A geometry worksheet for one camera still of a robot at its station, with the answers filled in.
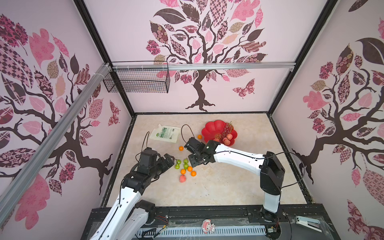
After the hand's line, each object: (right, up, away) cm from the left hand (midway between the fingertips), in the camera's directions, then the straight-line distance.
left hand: (170, 164), depth 77 cm
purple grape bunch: (+36, +18, +27) cm, 48 cm away
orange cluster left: (+6, -7, +11) cm, 14 cm away
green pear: (+2, -5, +13) cm, 14 cm away
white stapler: (+70, -27, -7) cm, 75 cm away
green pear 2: (+8, -5, +13) cm, 16 cm away
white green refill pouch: (-7, +15, +30) cm, 34 cm away
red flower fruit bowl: (+29, +19, +33) cm, 48 cm away
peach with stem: (+34, +11, +24) cm, 43 cm away
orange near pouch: (+16, +13, +27) cm, 34 cm away
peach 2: (+35, +9, +20) cm, 41 cm away
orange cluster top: (+10, -6, +12) cm, 16 cm away
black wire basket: (-23, +52, +18) cm, 60 cm away
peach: (+37, +13, +24) cm, 46 cm away
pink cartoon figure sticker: (+19, -27, -9) cm, 34 cm away
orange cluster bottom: (+12, -8, +10) cm, 18 cm away
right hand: (+13, +2, +6) cm, 14 cm away
